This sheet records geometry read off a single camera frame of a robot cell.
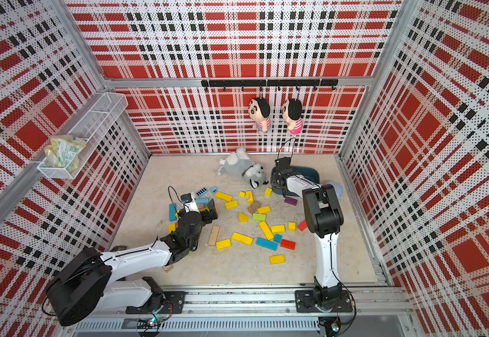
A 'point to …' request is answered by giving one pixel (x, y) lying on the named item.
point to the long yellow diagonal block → (266, 229)
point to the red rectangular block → (288, 244)
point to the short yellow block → (231, 205)
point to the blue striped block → (201, 192)
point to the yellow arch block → (250, 200)
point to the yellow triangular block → (243, 217)
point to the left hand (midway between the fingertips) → (207, 201)
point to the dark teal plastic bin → (309, 173)
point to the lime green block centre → (258, 217)
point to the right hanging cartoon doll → (291, 111)
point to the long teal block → (267, 243)
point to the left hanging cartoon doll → (258, 110)
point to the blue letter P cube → (213, 189)
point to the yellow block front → (277, 259)
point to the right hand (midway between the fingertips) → (281, 178)
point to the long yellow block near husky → (222, 196)
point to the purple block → (291, 201)
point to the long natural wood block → (212, 240)
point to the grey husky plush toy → (238, 163)
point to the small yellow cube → (242, 194)
